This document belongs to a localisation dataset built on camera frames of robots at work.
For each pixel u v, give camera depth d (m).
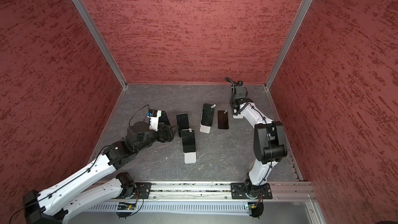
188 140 0.79
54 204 0.40
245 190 0.67
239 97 0.74
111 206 0.71
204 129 0.95
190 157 0.85
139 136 0.54
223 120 1.03
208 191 0.76
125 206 0.73
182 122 0.88
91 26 0.87
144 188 0.74
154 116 0.63
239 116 1.00
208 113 0.90
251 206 0.71
